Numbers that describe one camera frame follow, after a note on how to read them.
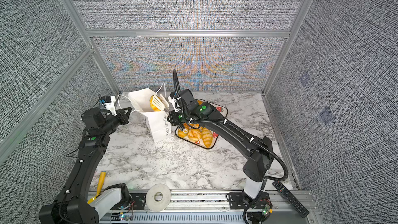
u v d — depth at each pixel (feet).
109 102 2.17
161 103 2.42
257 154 1.39
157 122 2.56
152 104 2.55
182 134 3.05
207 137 3.01
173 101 2.21
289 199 2.38
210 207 2.40
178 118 2.11
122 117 2.18
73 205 1.28
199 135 3.03
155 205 2.37
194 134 3.03
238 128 1.54
